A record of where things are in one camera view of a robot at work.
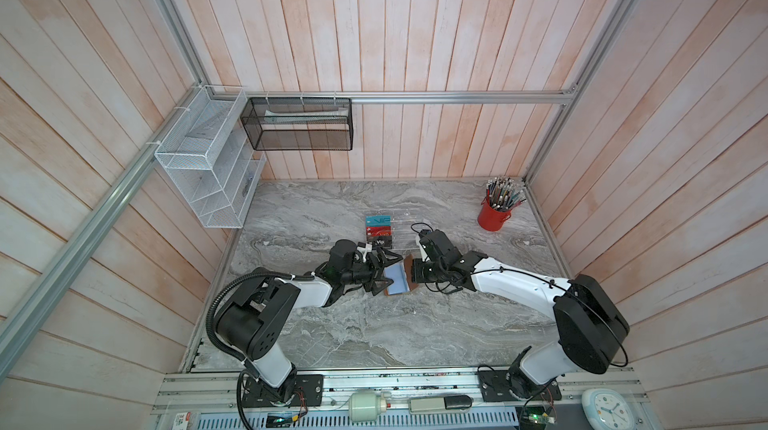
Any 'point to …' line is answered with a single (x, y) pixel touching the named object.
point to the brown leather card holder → (401, 275)
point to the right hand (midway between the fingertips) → (410, 270)
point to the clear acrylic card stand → (393, 229)
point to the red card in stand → (378, 231)
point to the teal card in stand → (378, 220)
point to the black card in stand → (382, 241)
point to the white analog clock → (607, 409)
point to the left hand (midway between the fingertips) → (399, 272)
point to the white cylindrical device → (365, 407)
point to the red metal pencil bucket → (491, 218)
